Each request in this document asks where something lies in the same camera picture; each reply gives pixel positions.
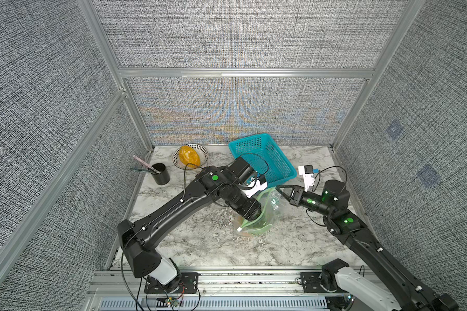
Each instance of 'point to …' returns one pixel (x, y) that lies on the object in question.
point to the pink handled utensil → (150, 167)
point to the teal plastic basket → (259, 152)
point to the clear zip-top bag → (272, 209)
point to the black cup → (161, 178)
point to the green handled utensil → (137, 169)
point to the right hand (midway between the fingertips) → (278, 184)
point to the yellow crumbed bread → (189, 157)
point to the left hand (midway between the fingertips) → (259, 213)
